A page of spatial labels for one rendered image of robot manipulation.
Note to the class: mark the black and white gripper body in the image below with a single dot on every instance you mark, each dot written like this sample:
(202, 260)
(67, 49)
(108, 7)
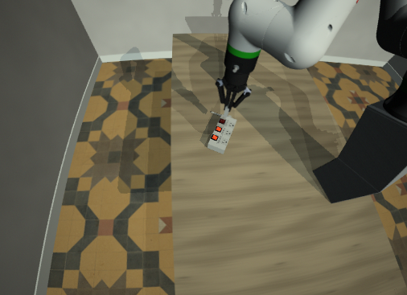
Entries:
(235, 79)

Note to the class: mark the white power strip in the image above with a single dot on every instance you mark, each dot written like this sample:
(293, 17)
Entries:
(222, 133)

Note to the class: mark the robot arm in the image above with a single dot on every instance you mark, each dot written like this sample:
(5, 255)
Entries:
(298, 36)

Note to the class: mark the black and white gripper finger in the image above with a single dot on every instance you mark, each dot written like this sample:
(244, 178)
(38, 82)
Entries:
(245, 94)
(223, 100)

